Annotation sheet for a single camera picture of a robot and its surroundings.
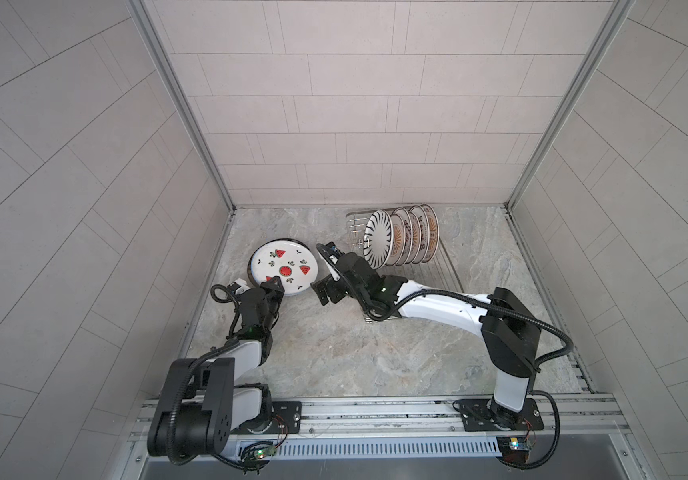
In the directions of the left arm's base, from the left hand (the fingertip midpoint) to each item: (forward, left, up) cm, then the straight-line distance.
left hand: (286, 270), depth 87 cm
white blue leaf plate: (+13, -28, -1) cm, 31 cm away
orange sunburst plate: (+10, -44, +6) cm, 45 cm away
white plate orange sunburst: (+10, -34, +1) cm, 35 cm away
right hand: (-5, -11, +4) cm, 13 cm away
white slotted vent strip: (-42, -26, -9) cm, 50 cm away
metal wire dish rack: (+3, -47, -6) cm, 47 cm away
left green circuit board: (-43, -1, -5) cm, 43 cm away
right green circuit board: (-42, -58, -9) cm, 72 cm away
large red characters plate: (+11, -42, +5) cm, 43 cm away
